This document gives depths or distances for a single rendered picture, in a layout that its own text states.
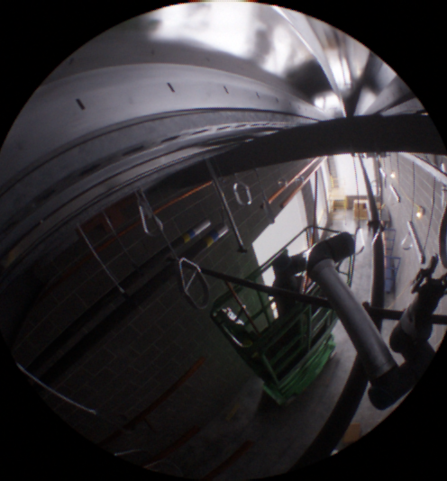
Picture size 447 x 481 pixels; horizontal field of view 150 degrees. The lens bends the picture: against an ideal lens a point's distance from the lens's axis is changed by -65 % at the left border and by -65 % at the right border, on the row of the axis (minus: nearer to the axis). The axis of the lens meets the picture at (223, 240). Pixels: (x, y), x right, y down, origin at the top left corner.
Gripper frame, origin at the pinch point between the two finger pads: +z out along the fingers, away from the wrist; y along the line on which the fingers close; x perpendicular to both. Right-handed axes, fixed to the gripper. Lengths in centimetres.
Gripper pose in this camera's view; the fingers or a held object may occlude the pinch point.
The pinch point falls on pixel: (444, 262)
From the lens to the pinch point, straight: 46.2
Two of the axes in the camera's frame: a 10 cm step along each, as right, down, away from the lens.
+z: -3.5, -8.3, -4.3
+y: 7.0, 0.7, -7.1
